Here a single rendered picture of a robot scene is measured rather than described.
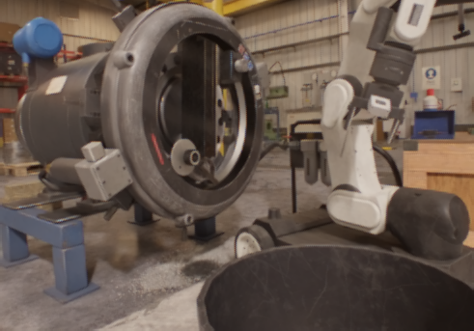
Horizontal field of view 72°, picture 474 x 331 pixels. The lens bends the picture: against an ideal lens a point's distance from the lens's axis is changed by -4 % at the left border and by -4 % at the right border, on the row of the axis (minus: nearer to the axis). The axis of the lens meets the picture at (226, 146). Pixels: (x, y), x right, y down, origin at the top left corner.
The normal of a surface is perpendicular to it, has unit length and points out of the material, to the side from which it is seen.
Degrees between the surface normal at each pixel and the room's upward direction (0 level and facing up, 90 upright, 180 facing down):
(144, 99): 90
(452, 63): 90
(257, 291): 87
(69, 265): 90
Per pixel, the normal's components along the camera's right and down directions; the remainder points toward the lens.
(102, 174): 0.80, 0.01
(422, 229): -0.73, 0.07
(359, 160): 0.51, -0.15
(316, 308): -0.15, 0.01
